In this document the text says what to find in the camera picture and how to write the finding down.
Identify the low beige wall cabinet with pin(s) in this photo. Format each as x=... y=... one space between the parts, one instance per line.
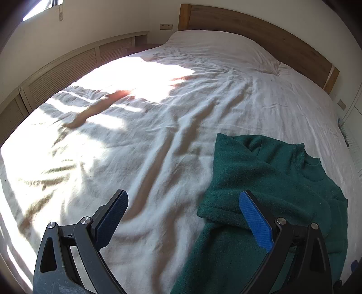
x=70 y=70

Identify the wall switch plate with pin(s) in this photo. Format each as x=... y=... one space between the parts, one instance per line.
x=342 y=104
x=166 y=27

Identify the white bed cover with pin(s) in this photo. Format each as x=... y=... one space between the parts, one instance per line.
x=141 y=127

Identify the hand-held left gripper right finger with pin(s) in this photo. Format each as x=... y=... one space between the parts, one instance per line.
x=256 y=223

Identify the white pillow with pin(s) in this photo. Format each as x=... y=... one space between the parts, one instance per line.
x=308 y=87
x=220 y=48

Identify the window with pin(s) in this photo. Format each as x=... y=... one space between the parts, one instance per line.
x=42 y=8

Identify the green knit sweater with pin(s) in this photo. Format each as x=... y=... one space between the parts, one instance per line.
x=254 y=192

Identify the wooden headboard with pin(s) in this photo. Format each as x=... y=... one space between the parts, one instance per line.
x=254 y=31

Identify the white wardrobe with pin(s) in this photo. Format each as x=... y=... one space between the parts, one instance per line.
x=353 y=127

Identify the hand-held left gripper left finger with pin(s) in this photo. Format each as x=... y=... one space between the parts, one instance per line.
x=111 y=217

